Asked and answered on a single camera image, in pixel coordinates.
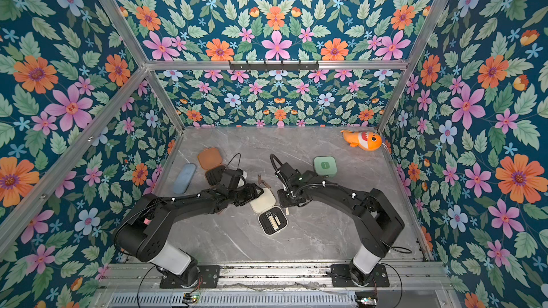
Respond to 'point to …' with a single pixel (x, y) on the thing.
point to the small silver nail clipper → (277, 219)
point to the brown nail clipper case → (210, 159)
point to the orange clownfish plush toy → (367, 140)
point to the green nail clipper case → (325, 165)
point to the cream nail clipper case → (266, 203)
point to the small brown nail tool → (265, 184)
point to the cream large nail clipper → (273, 222)
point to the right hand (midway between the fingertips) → (288, 198)
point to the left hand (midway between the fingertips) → (263, 192)
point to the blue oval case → (184, 178)
